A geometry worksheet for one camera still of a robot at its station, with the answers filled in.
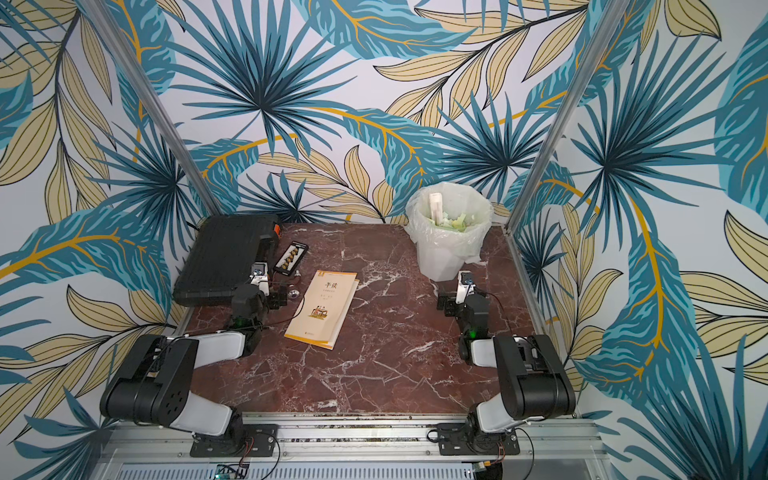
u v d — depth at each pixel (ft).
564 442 2.48
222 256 3.39
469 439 2.18
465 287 2.61
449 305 2.75
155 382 1.46
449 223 3.20
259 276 2.56
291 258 3.51
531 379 1.47
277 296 2.75
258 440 2.40
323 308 3.11
